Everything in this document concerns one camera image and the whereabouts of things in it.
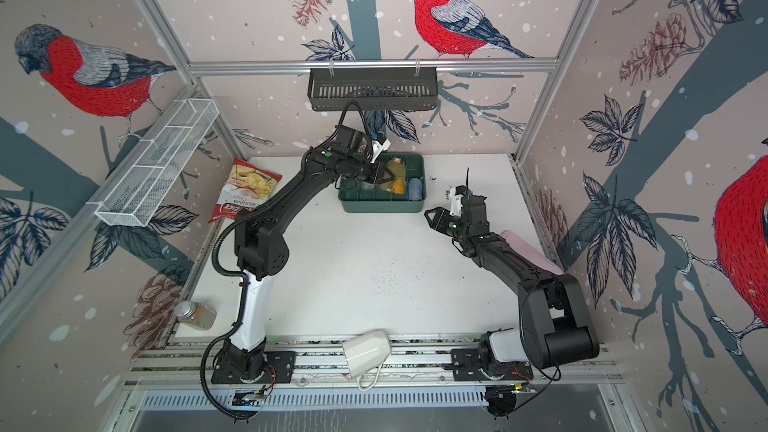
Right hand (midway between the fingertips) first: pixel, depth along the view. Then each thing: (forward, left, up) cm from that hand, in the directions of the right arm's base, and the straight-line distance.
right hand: (428, 216), depth 89 cm
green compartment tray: (+17, +26, -12) cm, 34 cm away
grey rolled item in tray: (+15, +4, -5) cm, 16 cm away
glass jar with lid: (-30, +60, -2) cm, 67 cm away
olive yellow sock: (+10, +9, +10) cm, 17 cm away
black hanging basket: (+42, +18, +18) cm, 49 cm away
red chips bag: (+13, +65, -3) cm, 66 cm away
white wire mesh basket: (-10, +72, +21) cm, 75 cm away
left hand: (+8, +11, +10) cm, 17 cm away
